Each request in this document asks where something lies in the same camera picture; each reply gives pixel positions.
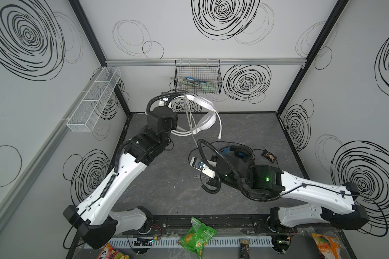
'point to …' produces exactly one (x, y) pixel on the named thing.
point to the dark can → (245, 251)
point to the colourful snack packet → (109, 252)
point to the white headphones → (201, 116)
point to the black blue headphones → (241, 159)
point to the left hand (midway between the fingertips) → (165, 108)
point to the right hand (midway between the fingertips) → (199, 163)
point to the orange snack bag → (329, 246)
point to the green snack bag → (199, 234)
